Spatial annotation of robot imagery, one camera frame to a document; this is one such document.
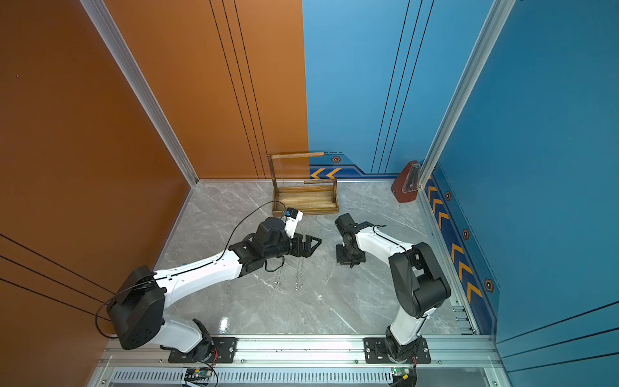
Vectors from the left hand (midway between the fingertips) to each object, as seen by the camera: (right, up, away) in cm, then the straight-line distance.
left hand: (314, 236), depth 80 cm
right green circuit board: (+26, -40, -8) cm, 48 cm away
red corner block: (+40, +19, +26) cm, 52 cm away
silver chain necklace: (-13, -17, +7) cm, 23 cm away
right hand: (+11, -11, +11) cm, 20 cm away
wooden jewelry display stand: (-3, +13, +32) cm, 34 cm away
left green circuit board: (-35, -40, -8) cm, 54 cm away
